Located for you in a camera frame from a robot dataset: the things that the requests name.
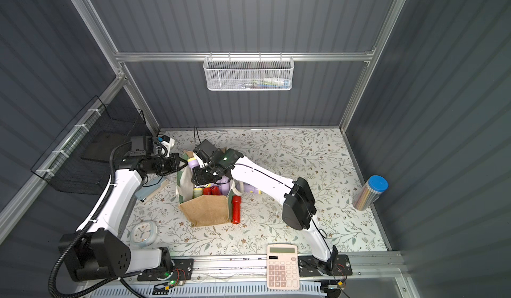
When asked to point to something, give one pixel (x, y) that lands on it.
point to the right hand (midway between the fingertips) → (196, 179)
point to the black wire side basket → (76, 159)
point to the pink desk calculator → (282, 267)
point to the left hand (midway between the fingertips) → (188, 163)
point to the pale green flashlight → (197, 191)
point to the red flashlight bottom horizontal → (207, 191)
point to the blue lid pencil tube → (370, 192)
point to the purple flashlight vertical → (192, 162)
